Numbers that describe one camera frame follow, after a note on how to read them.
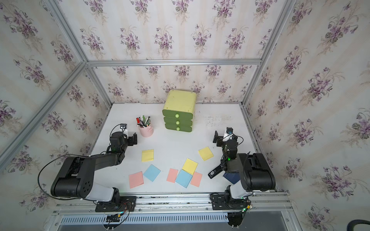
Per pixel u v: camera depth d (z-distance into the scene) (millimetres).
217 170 816
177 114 881
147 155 906
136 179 823
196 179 822
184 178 810
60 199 423
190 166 862
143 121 966
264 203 748
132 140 862
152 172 847
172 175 838
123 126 798
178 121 930
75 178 443
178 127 992
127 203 732
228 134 753
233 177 816
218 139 832
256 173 445
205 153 919
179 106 879
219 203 731
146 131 953
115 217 717
